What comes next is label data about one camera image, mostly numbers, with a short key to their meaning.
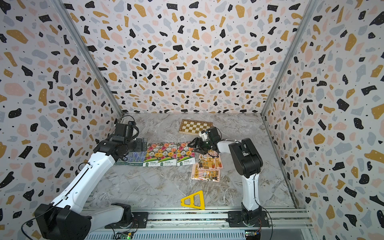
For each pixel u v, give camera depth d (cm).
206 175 90
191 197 80
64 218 37
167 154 97
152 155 97
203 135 96
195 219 76
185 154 98
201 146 89
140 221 73
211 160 95
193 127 110
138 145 72
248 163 55
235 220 73
